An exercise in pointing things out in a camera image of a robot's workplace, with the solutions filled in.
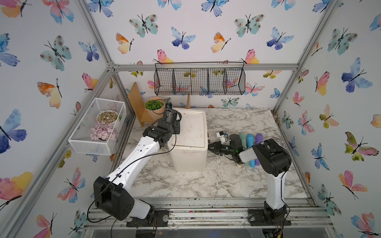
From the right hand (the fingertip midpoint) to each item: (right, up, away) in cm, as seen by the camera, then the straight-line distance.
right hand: (206, 147), depth 92 cm
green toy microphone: (+26, +5, +9) cm, 27 cm away
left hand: (-18, +15, -12) cm, 26 cm away
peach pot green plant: (-33, +25, +4) cm, 41 cm away
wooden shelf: (-48, +31, +10) cm, 58 cm away
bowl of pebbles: (-48, +17, -21) cm, 56 cm away
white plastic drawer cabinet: (-10, +2, -22) cm, 24 cm away
